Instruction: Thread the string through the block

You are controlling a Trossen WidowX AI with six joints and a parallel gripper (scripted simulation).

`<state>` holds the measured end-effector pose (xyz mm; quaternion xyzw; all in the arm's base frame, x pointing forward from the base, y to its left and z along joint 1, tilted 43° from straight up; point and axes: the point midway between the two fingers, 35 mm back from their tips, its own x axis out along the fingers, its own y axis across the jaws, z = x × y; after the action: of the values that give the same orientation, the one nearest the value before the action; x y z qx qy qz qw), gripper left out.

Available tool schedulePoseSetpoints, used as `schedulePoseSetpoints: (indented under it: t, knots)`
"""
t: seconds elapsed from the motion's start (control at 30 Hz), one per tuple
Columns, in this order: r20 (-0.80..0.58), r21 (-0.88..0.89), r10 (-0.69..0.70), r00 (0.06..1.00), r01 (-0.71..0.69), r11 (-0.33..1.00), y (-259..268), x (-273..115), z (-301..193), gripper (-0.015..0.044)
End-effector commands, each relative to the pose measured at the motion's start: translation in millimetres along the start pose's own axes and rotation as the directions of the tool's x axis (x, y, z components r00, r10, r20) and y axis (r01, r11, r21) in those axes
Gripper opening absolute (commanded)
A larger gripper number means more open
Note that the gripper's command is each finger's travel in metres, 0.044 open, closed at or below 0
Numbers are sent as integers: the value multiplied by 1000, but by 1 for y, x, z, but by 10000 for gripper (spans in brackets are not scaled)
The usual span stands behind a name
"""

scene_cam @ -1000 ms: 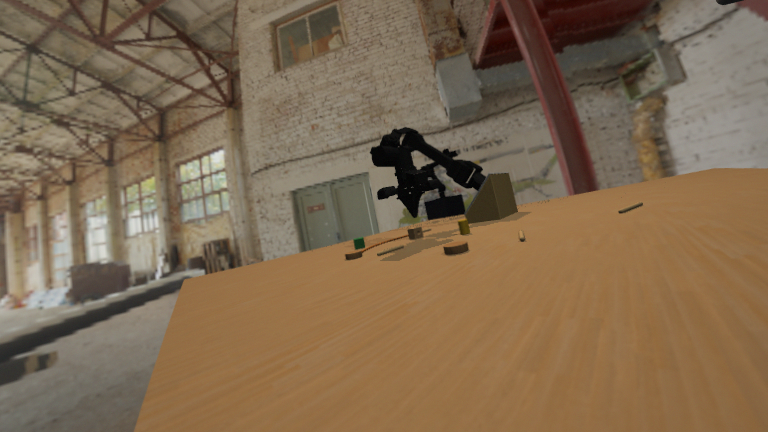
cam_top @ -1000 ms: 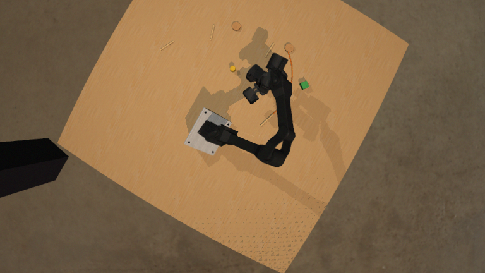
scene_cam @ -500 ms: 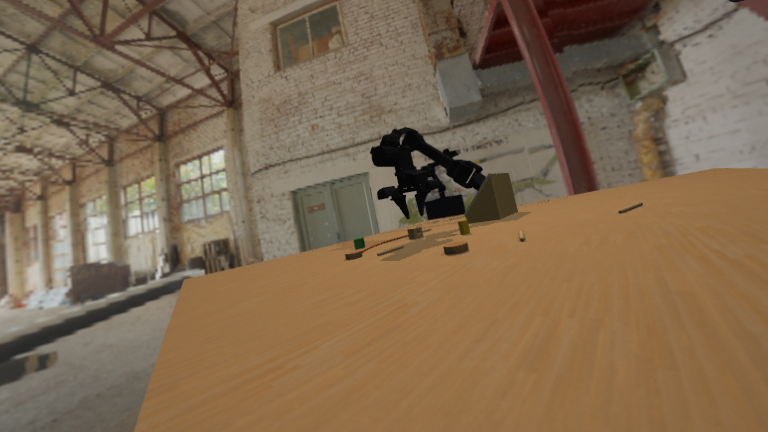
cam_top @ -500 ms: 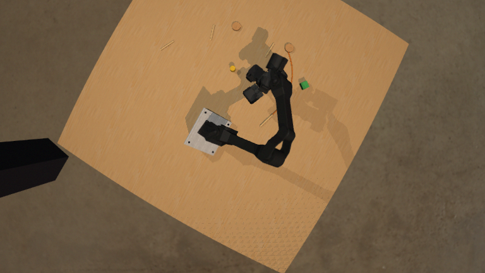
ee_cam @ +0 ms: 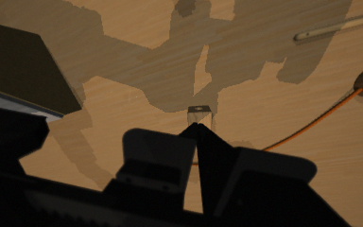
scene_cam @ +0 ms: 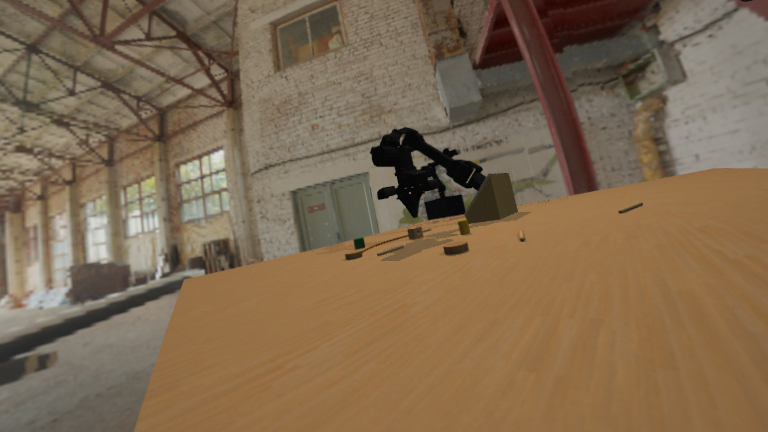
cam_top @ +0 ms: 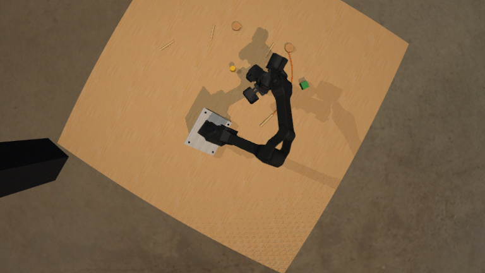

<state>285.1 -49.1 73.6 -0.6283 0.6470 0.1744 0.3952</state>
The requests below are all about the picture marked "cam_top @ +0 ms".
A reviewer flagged green block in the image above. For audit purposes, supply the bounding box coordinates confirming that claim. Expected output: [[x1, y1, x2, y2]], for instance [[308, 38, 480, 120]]
[[299, 80, 309, 90]]

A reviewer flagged dark brown flat disc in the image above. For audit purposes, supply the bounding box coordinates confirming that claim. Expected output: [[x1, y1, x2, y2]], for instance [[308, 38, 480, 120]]
[[232, 22, 241, 31]]

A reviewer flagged round wooden button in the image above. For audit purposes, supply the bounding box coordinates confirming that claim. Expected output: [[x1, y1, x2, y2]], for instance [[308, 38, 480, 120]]
[[285, 44, 294, 52]]

